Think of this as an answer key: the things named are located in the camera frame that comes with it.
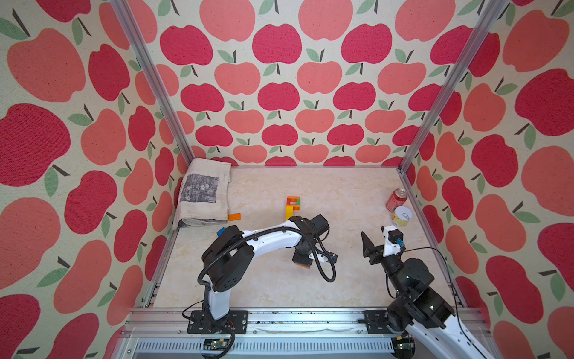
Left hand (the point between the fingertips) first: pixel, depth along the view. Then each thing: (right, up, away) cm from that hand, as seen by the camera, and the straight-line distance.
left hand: (309, 261), depth 85 cm
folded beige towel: (-47, +25, +16) cm, 56 cm away
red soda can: (+40, +23, +11) cm, 47 cm away
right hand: (+21, +12, -12) cm, 27 cm away
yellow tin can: (+41, +16, +11) cm, 46 cm away
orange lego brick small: (-2, -2, +1) cm, 3 cm away
